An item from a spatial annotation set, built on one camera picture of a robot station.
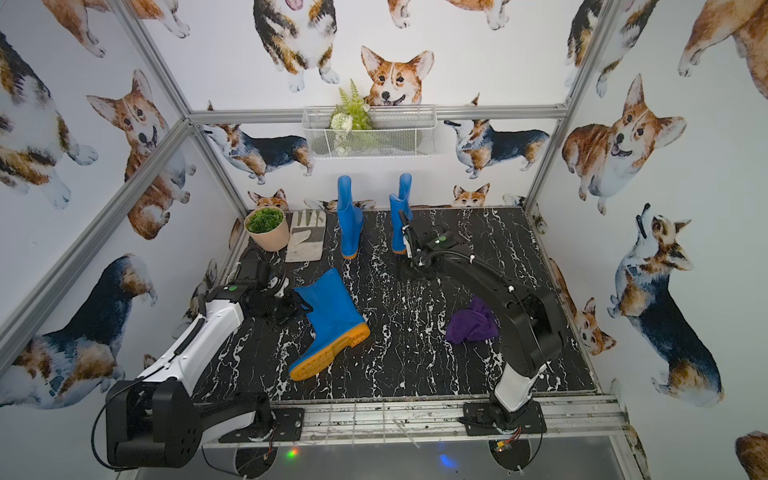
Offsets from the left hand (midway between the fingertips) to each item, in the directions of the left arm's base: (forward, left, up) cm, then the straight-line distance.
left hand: (312, 306), depth 83 cm
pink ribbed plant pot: (+27, +18, -4) cm, 33 cm away
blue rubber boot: (+26, -10, +7) cm, 28 cm away
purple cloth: (-5, -45, -3) cm, 46 cm away
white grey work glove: (+35, +11, -11) cm, 38 cm away
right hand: (+8, -25, +4) cm, 26 cm away
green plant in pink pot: (+32, +22, 0) cm, 39 cm away
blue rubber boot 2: (-2, -6, -7) cm, 9 cm away
